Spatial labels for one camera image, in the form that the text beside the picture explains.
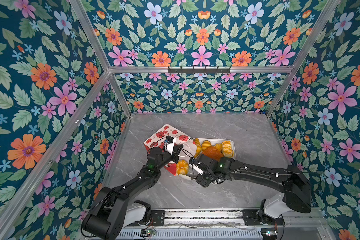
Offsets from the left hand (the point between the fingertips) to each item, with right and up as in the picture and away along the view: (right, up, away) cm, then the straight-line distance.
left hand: (184, 143), depth 79 cm
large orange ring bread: (+22, -4, +17) cm, 28 cm away
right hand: (+8, -18, 0) cm, 20 cm away
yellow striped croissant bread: (+9, -5, +16) cm, 19 cm away
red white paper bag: (-17, +1, +12) cm, 21 cm away
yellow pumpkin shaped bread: (-1, -16, +7) cm, 17 cm away
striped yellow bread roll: (+13, -3, +18) cm, 23 cm away
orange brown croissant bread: (+17, -7, +9) cm, 21 cm away
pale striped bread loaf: (+26, -5, +11) cm, 28 cm away
